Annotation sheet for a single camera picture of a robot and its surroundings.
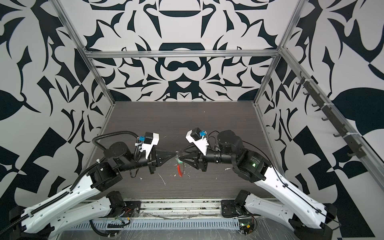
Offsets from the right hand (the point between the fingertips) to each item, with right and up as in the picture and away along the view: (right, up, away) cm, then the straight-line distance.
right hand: (183, 154), depth 56 cm
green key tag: (-2, -5, +6) cm, 8 cm away
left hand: (-3, +1, +1) cm, 3 cm away
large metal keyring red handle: (-2, -7, +5) cm, 9 cm away
